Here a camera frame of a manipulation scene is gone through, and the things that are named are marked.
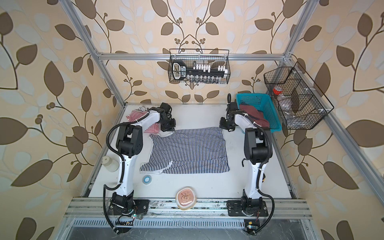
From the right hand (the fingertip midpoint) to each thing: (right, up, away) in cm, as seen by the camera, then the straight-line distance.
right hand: (223, 127), depth 101 cm
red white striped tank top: (-62, +9, +4) cm, 62 cm away
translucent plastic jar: (-66, -20, -19) cm, 71 cm away
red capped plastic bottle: (+27, +21, -20) cm, 40 cm away
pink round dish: (-23, -35, -26) cm, 49 cm away
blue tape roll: (-46, -29, -17) cm, 57 cm away
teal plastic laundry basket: (+35, +19, +14) cm, 42 cm away
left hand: (-32, 0, +2) cm, 32 cm away
